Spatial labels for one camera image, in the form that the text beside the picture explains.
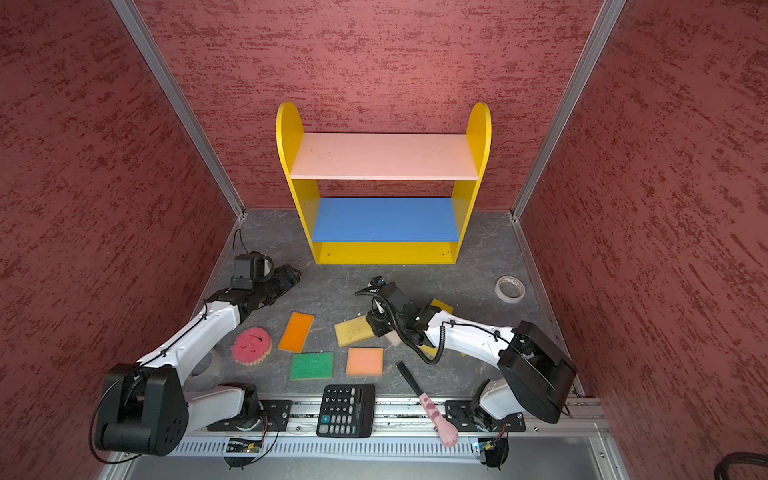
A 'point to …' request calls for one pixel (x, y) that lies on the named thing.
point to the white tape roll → (510, 289)
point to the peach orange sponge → (365, 362)
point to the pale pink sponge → (394, 338)
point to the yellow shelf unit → (384, 231)
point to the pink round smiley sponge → (251, 346)
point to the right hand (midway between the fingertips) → (373, 322)
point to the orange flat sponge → (296, 333)
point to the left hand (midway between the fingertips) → (294, 283)
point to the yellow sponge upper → (442, 305)
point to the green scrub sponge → (311, 365)
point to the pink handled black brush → (446, 431)
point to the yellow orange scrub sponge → (353, 331)
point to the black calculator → (346, 411)
